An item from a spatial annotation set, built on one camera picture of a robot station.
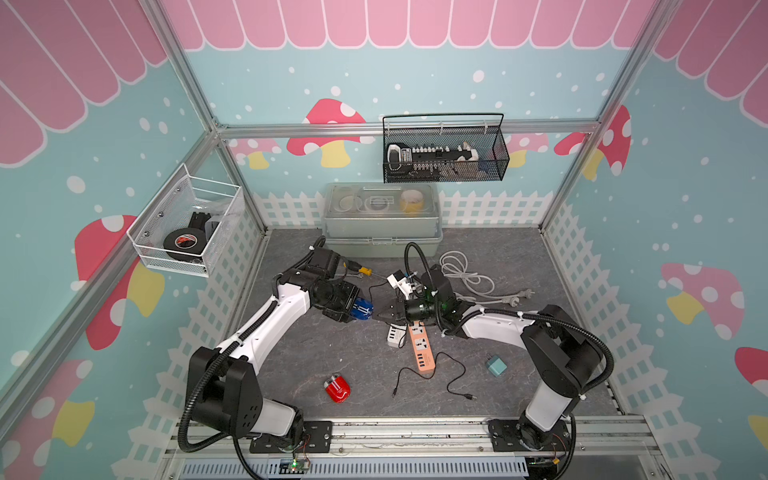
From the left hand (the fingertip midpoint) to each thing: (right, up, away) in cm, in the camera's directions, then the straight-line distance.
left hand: (364, 306), depth 82 cm
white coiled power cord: (+30, +11, +26) cm, 41 cm away
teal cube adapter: (+37, -17, +2) cm, 41 cm away
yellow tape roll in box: (+15, +33, +23) cm, 43 cm away
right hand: (+3, -2, -4) cm, 5 cm away
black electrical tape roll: (-41, +18, -12) cm, 46 cm away
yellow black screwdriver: (-5, +10, +24) cm, 27 cm away
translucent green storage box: (+3, +26, +15) cm, 30 cm away
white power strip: (+9, -10, +7) cm, 15 cm away
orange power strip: (+16, -13, +5) cm, 22 cm away
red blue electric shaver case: (-7, -22, -2) cm, 23 cm away
